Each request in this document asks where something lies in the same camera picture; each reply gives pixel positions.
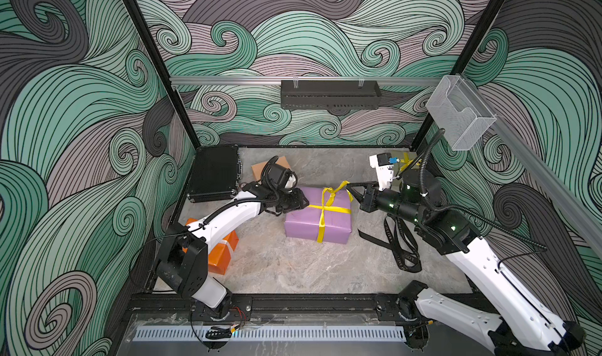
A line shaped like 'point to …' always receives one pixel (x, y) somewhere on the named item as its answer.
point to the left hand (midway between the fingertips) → (306, 201)
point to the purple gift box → (327, 218)
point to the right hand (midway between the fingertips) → (345, 187)
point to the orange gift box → (219, 258)
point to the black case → (215, 174)
